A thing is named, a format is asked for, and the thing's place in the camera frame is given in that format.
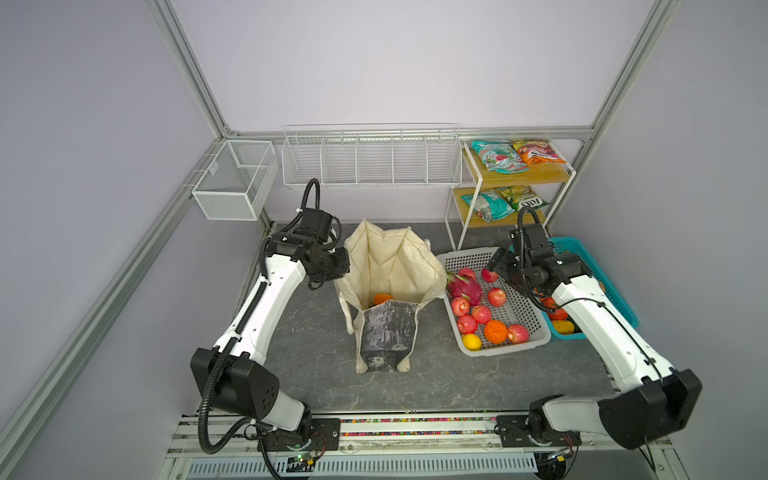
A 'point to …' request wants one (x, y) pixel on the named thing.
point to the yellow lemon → (471, 342)
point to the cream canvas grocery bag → (392, 273)
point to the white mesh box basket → (237, 180)
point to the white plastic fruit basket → (492, 312)
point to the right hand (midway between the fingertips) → (501, 270)
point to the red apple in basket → (460, 306)
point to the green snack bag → (521, 196)
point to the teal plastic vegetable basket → (614, 300)
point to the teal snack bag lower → (488, 205)
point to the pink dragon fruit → (463, 286)
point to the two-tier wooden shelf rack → (506, 199)
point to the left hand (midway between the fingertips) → (347, 273)
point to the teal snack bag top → (501, 157)
